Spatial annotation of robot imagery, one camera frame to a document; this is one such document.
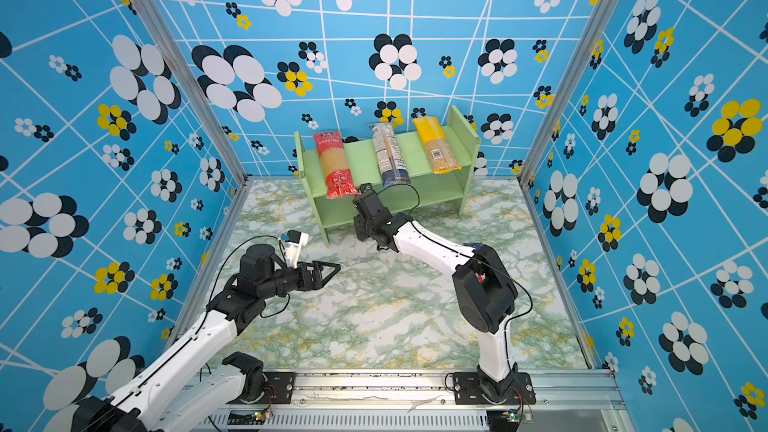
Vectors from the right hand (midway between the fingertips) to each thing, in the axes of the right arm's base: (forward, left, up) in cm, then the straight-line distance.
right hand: (368, 216), depth 90 cm
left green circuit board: (-49, +27, -16) cm, 58 cm away
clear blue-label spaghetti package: (+9, -7, +15) cm, 19 cm away
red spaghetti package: (-1, +6, +17) cm, 18 cm away
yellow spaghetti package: (+10, -21, +16) cm, 28 cm away
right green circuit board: (-49, -35, -15) cm, 62 cm away
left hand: (-18, +7, +3) cm, 20 cm away
